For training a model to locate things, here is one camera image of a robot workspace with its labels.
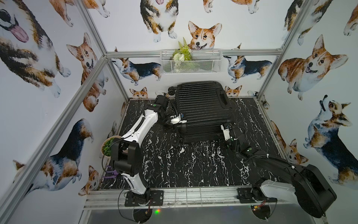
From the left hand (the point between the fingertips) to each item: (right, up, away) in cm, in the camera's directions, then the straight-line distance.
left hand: (176, 124), depth 86 cm
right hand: (+26, -7, +1) cm, 27 cm away
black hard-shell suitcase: (+18, +11, +3) cm, 21 cm away
